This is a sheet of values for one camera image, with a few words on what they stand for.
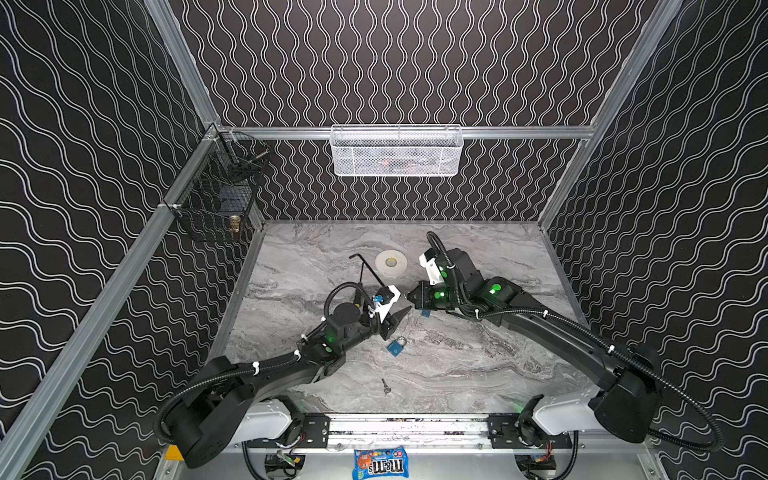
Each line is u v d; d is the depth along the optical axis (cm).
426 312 95
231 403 42
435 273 61
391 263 107
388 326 69
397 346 88
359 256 110
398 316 71
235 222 78
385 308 65
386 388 82
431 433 76
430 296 66
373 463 69
